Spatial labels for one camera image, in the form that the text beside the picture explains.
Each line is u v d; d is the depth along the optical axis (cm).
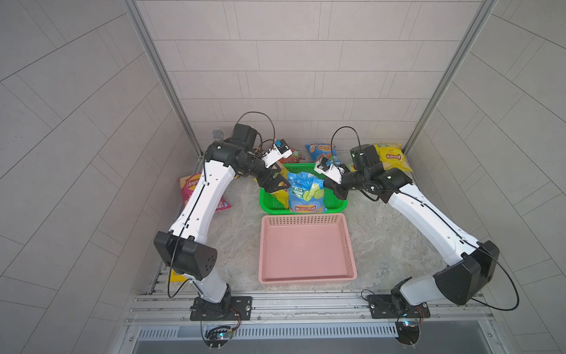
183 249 40
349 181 62
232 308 70
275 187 63
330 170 61
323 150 108
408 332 68
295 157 105
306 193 71
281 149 61
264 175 62
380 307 71
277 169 72
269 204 96
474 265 39
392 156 108
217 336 65
